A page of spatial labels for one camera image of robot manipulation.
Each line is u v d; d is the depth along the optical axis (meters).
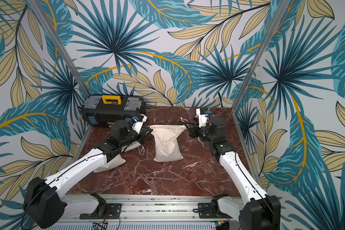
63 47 0.83
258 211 0.38
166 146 0.80
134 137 0.66
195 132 0.66
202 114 0.65
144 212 0.75
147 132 0.72
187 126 0.73
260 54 0.86
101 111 0.93
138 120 0.65
